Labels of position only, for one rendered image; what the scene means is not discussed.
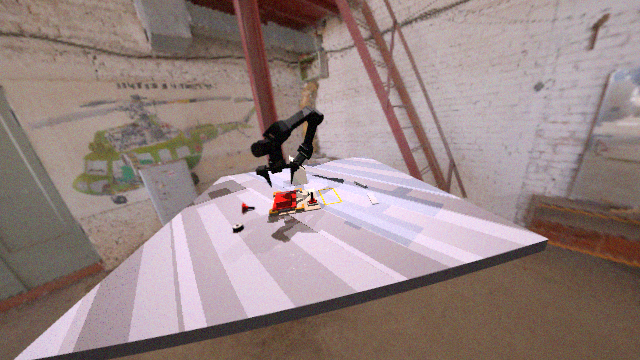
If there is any dark grey cylinder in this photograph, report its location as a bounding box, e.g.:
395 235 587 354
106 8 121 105
242 203 255 213

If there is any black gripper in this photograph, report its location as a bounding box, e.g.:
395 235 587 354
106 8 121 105
255 151 300 188

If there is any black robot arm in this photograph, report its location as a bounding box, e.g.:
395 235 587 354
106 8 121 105
250 106 324 174

